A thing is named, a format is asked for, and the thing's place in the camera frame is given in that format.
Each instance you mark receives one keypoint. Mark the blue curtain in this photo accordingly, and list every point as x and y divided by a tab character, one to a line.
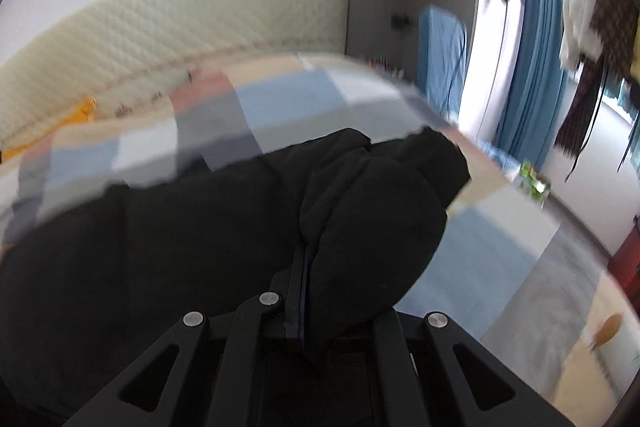
527	126

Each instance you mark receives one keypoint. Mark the hanging white garment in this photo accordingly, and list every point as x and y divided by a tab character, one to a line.
579	38

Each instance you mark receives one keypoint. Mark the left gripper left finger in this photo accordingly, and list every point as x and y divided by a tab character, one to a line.
201	371

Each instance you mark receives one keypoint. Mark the beige quilted headboard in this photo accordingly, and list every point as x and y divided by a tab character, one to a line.
121	51

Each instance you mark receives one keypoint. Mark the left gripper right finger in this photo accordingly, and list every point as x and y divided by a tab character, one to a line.
433	373

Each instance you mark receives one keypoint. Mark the wall power socket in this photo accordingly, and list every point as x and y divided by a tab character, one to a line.
400	21

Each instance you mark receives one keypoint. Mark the black puffer jacket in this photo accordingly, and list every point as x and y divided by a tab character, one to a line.
86	292

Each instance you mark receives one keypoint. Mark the plaid patchwork bed quilt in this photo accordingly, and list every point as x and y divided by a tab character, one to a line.
512	276

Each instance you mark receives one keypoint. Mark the hanging brown patterned garment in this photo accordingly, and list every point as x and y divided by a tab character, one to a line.
615	23

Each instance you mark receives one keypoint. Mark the blue towel on chair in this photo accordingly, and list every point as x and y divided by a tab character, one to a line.
442	61

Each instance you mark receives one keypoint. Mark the green toy on floor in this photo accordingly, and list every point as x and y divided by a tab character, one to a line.
533	184

